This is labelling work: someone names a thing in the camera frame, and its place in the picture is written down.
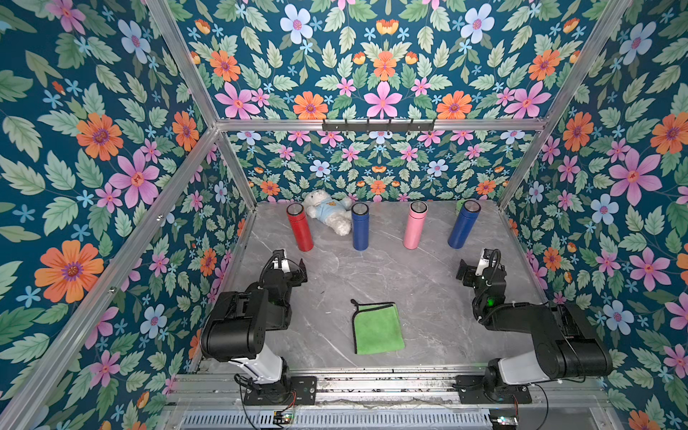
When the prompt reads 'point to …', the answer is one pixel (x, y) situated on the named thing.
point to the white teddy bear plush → (336, 212)
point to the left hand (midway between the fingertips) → (289, 259)
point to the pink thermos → (416, 219)
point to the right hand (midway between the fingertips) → (484, 260)
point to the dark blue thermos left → (360, 226)
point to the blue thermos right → (464, 224)
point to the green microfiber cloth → (377, 328)
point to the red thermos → (300, 227)
